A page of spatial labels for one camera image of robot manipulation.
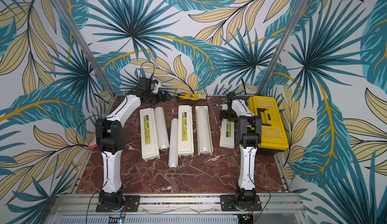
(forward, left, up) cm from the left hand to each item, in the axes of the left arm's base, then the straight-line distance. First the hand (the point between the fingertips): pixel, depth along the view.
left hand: (167, 99), depth 95 cm
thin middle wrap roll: (-31, -6, -13) cm, 34 cm away
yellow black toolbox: (-25, -61, -2) cm, 66 cm away
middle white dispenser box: (-22, -12, -8) cm, 27 cm away
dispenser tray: (-27, -27, -11) cm, 40 cm away
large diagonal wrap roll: (-14, -23, -11) cm, 29 cm away
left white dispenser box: (-26, +8, -8) cm, 28 cm away
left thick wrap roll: (-14, +3, -11) cm, 18 cm away
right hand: (-4, -41, -16) cm, 44 cm away
